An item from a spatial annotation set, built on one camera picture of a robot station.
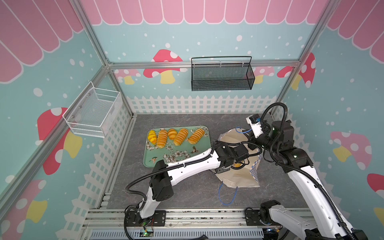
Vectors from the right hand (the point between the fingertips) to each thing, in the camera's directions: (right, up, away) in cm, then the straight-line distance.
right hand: (244, 130), depth 70 cm
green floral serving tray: (-40, -10, +33) cm, 53 cm away
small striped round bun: (-40, -3, +34) cm, 52 cm away
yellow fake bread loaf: (-33, -5, +32) cm, 47 cm away
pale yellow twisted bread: (-24, -6, +31) cm, 39 cm away
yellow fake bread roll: (-53, -5, +33) cm, 63 cm away
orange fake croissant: (-46, -6, +33) cm, 57 cm away
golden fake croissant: (-5, -15, -7) cm, 17 cm away
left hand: (-13, -16, +7) cm, 22 cm away
